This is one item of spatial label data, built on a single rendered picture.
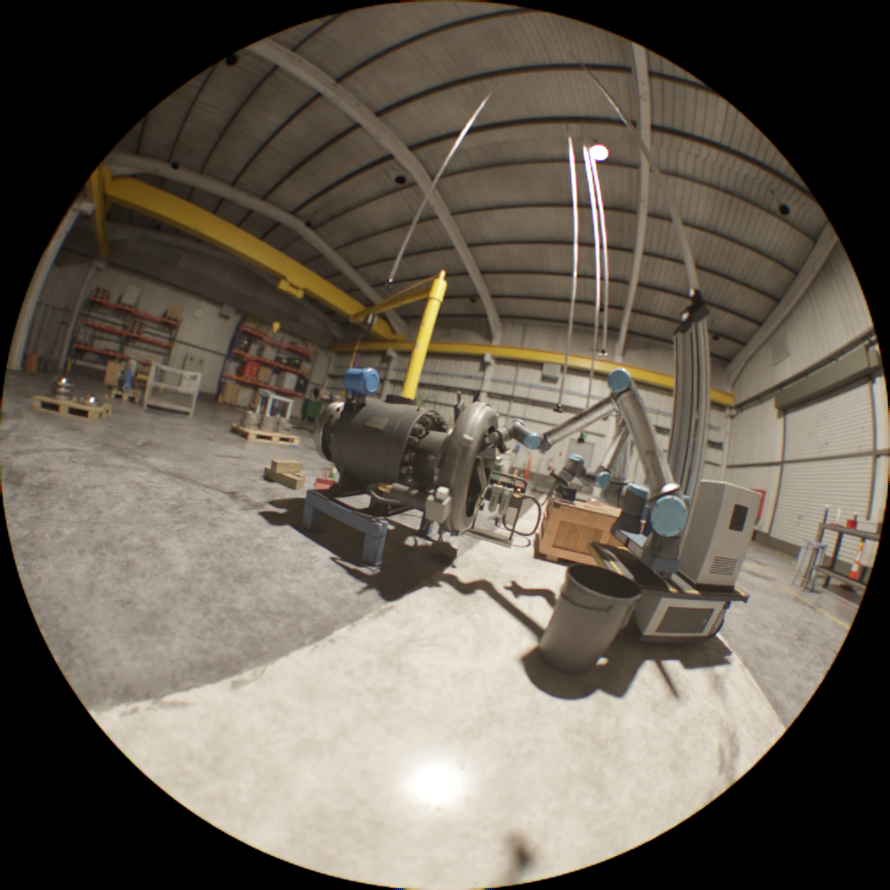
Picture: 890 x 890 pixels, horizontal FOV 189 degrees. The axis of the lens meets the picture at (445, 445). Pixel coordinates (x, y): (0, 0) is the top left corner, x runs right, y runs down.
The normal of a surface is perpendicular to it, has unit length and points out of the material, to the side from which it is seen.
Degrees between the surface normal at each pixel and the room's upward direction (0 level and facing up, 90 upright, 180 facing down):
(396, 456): 93
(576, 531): 90
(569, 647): 93
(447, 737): 0
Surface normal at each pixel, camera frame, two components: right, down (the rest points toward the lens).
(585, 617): -0.70, -0.11
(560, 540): -0.33, -0.07
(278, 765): 0.23, -0.97
